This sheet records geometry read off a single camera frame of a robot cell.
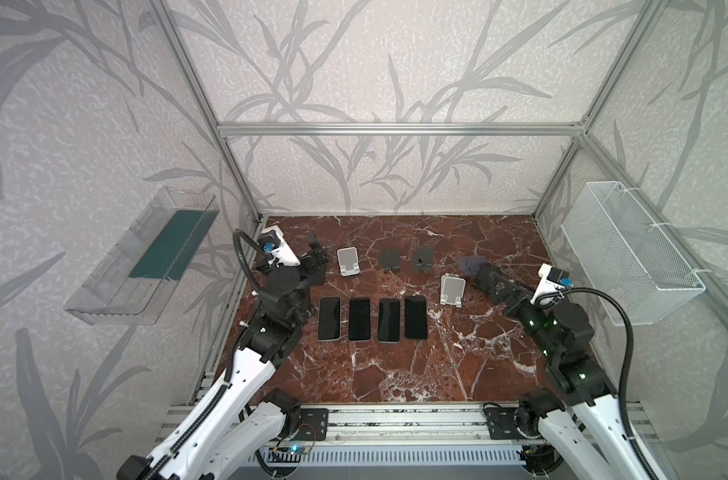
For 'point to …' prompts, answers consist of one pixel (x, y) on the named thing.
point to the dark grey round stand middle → (390, 259)
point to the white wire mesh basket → (625, 254)
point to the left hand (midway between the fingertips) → (302, 227)
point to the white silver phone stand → (452, 289)
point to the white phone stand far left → (348, 261)
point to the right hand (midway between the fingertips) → (502, 269)
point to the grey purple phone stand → (472, 265)
